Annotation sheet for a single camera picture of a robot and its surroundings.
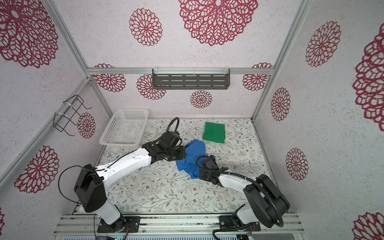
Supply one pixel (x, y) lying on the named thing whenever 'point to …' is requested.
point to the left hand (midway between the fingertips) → (186, 155)
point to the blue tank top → (194, 149)
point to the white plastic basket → (126, 127)
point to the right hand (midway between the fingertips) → (202, 172)
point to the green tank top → (214, 132)
